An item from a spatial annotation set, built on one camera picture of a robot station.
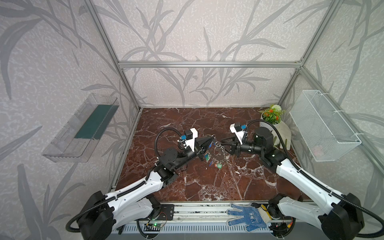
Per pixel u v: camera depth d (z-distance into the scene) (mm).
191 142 566
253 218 713
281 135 1032
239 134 618
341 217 377
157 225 707
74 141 635
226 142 693
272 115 937
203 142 609
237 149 619
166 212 730
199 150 575
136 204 574
